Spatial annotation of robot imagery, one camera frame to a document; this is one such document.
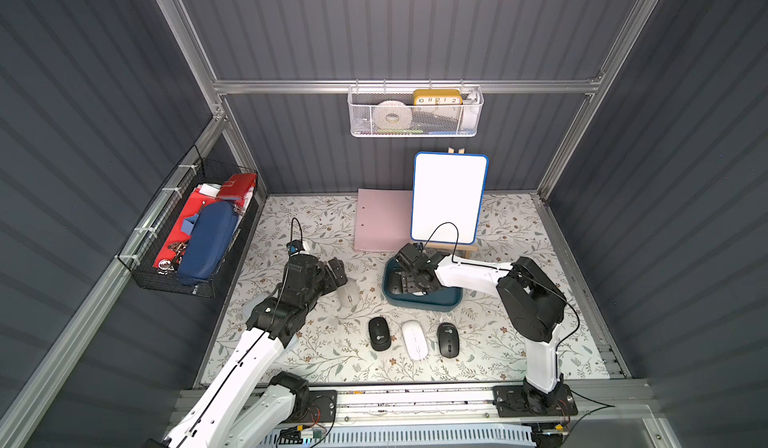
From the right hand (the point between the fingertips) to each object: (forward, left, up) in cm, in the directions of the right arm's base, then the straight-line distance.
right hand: (422, 279), depth 95 cm
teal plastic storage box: (-8, -5, +1) cm, 9 cm away
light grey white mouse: (-6, +23, +2) cm, 24 cm away
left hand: (-7, +26, +19) cm, 33 cm away
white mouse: (-19, +3, +1) cm, 20 cm away
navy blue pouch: (-6, +53, +30) cm, 61 cm away
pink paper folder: (+26, +14, -1) cm, 29 cm away
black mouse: (-19, -6, +1) cm, 20 cm away
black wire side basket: (+12, +62, +35) cm, 72 cm away
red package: (+9, +52, +31) cm, 61 cm away
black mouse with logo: (-18, +13, 0) cm, 22 cm away
